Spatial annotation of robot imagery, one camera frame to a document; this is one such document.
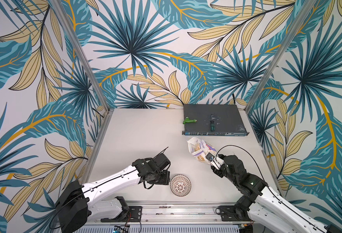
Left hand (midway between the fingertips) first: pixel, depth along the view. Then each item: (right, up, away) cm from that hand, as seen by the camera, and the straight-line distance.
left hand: (164, 182), depth 76 cm
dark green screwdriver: (+33, +31, +27) cm, 52 cm away
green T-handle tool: (+16, +33, +30) cm, 48 cm away
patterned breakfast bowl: (+9, -4, +5) cm, 11 cm away
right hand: (+24, +12, +1) cm, 27 cm away
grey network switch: (+47, +34, +33) cm, 67 cm away
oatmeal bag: (+16, +20, -11) cm, 28 cm away
